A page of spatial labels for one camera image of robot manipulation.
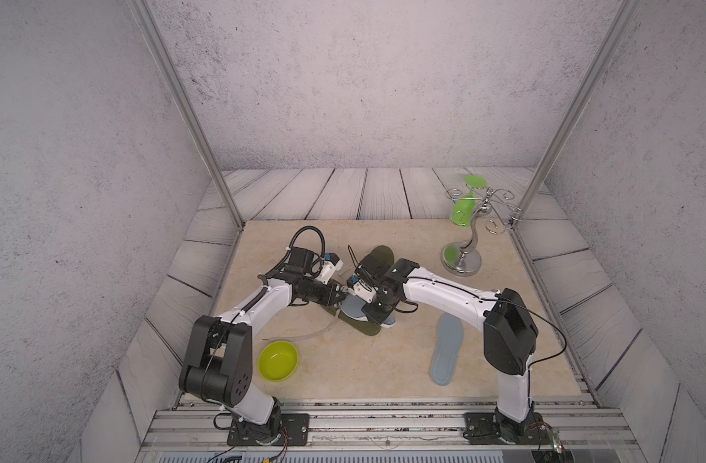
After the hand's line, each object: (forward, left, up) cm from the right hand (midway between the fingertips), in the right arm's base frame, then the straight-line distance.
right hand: (374, 315), depth 85 cm
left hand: (+5, +8, +2) cm, 10 cm away
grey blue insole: (+4, +6, -1) cm, 7 cm away
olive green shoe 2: (+1, 0, +22) cm, 22 cm away
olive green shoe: (0, +3, -7) cm, 8 cm away
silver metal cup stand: (+27, -32, -8) cm, 43 cm away
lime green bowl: (-11, +27, -5) cm, 30 cm away
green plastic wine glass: (+35, -31, +10) cm, 48 cm away
